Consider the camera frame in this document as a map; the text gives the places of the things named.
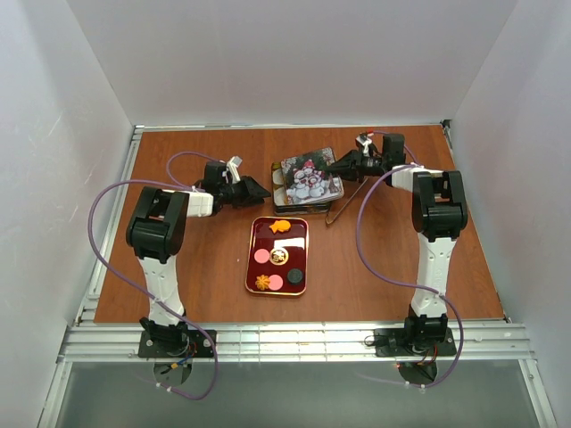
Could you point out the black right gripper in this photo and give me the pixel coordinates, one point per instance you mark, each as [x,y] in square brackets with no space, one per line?
[355,161]

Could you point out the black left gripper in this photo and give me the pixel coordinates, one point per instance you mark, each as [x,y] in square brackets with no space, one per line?
[244,191]

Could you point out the metal serving tongs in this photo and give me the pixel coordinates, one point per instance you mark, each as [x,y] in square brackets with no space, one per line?
[339,207]

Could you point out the gold square cookie tin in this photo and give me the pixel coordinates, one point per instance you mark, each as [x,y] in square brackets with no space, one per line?
[282,208]

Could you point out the gold tin lid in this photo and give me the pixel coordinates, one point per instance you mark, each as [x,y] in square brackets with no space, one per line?
[305,180]

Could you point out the dark red serving tray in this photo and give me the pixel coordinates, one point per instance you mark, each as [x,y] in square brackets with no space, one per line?
[288,250]

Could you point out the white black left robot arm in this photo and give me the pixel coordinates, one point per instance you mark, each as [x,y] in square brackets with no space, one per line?
[156,232]

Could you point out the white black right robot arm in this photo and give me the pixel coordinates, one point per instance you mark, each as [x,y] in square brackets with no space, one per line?
[439,213]

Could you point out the white paper cup back-left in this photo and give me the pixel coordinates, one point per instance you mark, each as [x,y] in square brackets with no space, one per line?
[277,177]

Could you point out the orange fish-shaped cookie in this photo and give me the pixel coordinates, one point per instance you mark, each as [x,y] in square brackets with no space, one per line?
[280,226]

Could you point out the pink round cookie upper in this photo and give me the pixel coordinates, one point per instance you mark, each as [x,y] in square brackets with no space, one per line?
[261,256]

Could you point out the pink round cookie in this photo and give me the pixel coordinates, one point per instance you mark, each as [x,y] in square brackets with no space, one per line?
[276,282]
[261,256]

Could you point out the orange swirl cookie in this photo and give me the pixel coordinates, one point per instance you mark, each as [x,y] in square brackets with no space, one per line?
[262,282]

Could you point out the pink round cookie lower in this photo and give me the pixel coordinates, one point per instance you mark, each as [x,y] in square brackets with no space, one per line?
[276,282]

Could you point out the black round cookie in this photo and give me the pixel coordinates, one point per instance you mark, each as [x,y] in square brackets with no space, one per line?
[295,276]

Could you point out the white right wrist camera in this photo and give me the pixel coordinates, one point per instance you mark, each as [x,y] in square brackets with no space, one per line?
[364,142]

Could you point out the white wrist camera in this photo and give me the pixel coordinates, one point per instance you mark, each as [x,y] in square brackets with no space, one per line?
[364,142]
[232,169]

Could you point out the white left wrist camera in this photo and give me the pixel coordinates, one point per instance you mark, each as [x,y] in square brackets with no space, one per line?
[232,169]

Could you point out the aluminium right frame rail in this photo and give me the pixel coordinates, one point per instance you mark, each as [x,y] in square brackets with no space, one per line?
[446,128]

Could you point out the aluminium frame rail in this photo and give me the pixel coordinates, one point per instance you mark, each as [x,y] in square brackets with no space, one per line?
[446,128]
[89,303]
[294,342]

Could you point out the aluminium left frame rail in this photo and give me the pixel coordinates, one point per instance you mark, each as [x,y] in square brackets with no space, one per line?
[89,303]

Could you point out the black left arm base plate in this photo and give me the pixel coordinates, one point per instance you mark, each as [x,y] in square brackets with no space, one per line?
[180,344]

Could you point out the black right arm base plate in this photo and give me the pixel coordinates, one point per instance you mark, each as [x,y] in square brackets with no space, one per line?
[395,342]

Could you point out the aluminium front frame rail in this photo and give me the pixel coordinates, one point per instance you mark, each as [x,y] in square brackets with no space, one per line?
[294,342]

